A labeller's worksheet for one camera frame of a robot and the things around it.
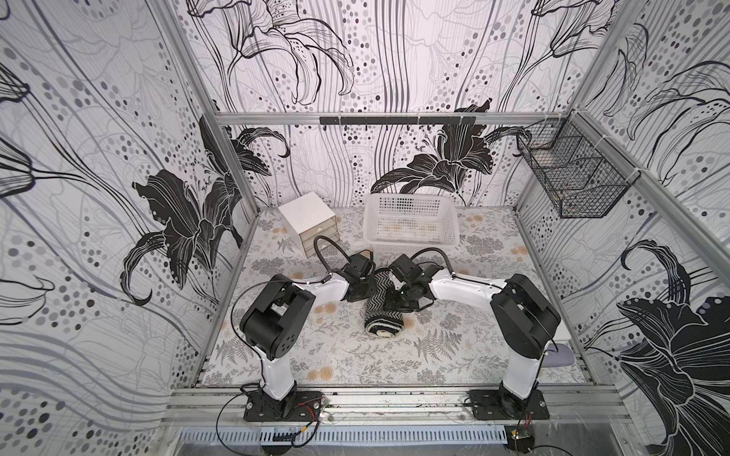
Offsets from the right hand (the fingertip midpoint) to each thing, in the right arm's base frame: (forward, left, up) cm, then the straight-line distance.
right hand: (388, 305), depth 91 cm
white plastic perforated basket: (+38, -10, 0) cm, 39 cm away
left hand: (+5, +5, -2) cm, 8 cm away
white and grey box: (-15, -48, 0) cm, 50 cm away
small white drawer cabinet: (+27, +27, +14) cm, 41 cm away
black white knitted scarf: (-8, +2, +7) cm, 11 cm away
